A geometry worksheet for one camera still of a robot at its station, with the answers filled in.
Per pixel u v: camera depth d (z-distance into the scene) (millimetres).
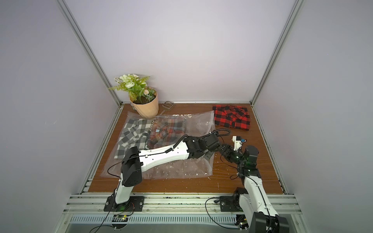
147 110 1022
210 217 696
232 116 1077
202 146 585
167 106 1172
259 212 425
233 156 711
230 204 724
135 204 728
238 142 760
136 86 922
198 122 1013
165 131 975
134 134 980
